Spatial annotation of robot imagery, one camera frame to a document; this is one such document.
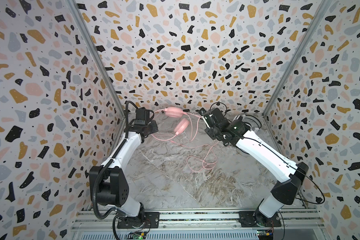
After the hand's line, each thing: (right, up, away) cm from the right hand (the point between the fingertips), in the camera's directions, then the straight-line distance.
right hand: (212, 121), depth 75 cm
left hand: (-32, 0, +11) cm, 34 cm away
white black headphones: (+39, +1, +42) cm, 57 cm away
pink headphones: (-16, -1, +7) cm, 17 cm away
